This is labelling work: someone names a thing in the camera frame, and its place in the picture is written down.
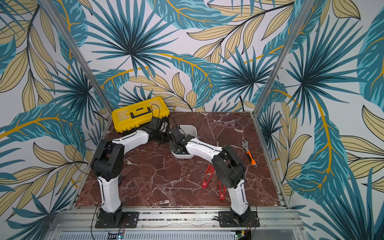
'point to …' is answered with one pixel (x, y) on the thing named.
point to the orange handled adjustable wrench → (245, 144)
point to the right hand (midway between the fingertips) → (174, 144)
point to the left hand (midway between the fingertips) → (174, 138)
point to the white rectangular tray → (187, 130)
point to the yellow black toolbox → (138, 114)
